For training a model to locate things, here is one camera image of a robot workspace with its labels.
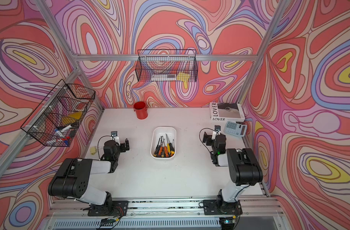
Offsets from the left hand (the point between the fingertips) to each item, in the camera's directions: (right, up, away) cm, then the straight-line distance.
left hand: (120, 139), depth 94 cm
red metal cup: (+10, +21, +14) cm, 27 cm away
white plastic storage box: (+24, +5, +8) cm, 26 cm away
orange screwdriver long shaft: (+30, -7, 0) cm, 31 cm away
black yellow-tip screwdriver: (+34, -6, 0) cm, 34 cm away
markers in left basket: (-20, +5, -22) cm, 30 cm away
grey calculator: (+81, +7, +11) cm, 82 cm away
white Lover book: (+77, +20, +19) cm, 82 cm away
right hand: (+61, +3, +2) cm, 61 cm away
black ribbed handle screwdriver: (+24, -6, +1) cm, 25 cm away
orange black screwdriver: (+27, -6, 0) cm, 28 cm away
